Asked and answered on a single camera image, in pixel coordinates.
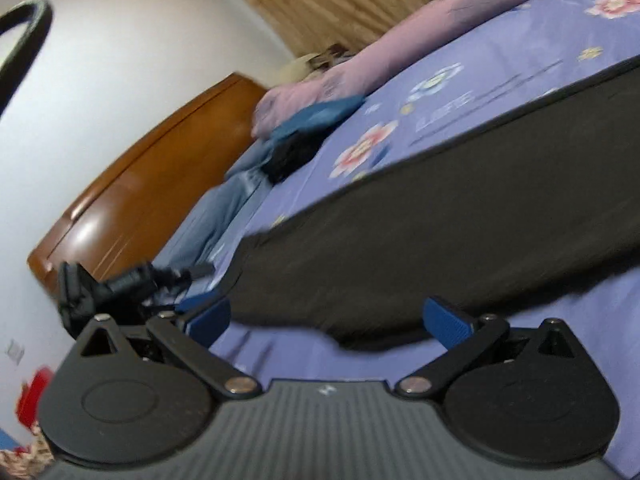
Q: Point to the purple floral bed sheet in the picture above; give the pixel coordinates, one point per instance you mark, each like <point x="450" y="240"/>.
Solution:
<point x="523" y="54"/>

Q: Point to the white wall socket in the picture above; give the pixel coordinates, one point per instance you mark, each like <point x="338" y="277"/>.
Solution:
<point x="15" y="351"/>

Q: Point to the red object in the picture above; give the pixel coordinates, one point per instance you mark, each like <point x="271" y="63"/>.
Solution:
<point x="27" y="403"/>

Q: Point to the blue jeans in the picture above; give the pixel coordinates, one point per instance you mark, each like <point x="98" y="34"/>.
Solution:
<point x="213" y="225"/>

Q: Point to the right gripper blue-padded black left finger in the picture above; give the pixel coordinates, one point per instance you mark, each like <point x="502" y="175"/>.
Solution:
<point x="185" y="339"/>

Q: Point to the dark brown knit pants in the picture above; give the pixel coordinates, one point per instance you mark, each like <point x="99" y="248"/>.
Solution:
<point x="536" y="203"/>

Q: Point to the wooden headboard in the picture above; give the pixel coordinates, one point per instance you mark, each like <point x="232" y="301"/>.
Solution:
<point x="131" y="210"/>

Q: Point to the pink quilt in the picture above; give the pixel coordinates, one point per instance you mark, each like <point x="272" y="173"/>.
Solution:
<point x="426" y="30"/>

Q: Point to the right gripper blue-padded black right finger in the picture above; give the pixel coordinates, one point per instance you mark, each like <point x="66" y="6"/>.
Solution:
<point x="466" y="341"/>

